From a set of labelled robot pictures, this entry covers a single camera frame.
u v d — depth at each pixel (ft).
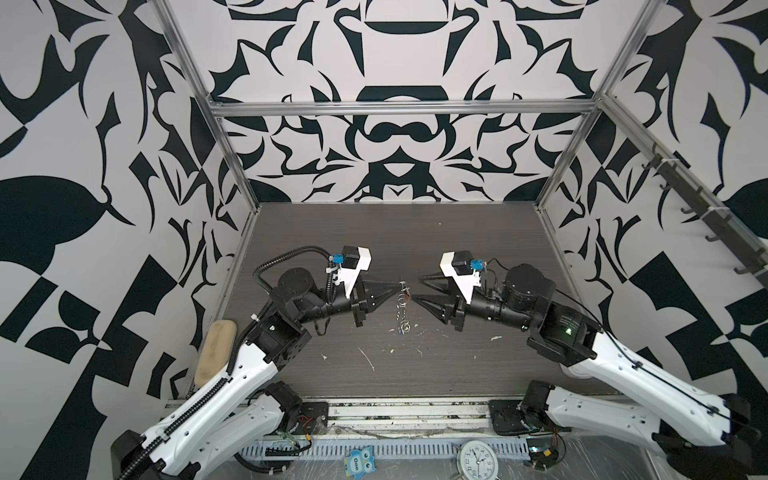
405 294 1.98
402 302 1.98
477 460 2.17
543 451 2.33
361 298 1.73
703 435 1.29
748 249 1.74
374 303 1.86
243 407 1.53
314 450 2.31
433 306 1.77
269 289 1.58
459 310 1.63
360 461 2.21
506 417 2.44
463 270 1.55
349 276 1.72
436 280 1.88
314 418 2.42
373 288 1.87
